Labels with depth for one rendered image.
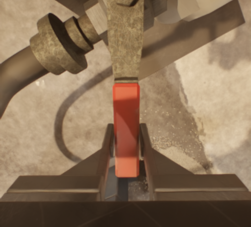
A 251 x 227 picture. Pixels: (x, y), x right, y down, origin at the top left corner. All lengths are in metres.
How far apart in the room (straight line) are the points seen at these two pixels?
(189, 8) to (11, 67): 0.17
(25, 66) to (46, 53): 0.02
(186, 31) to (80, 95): 0.41
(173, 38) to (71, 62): 0.49
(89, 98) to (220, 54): 0.47
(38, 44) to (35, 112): 0.57
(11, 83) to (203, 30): 0.57
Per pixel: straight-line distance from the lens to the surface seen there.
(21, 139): 0.81
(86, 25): 0.17
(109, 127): 0.15
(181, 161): 0.78
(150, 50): 0.61
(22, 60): 0.18
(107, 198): 0.64
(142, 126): 0.15
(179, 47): 0.62
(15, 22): 0.71
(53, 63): 0.17
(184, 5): 0.19
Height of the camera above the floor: 0.61
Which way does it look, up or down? 73 degrees down
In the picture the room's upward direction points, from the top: 179 degrees counter-clockwise
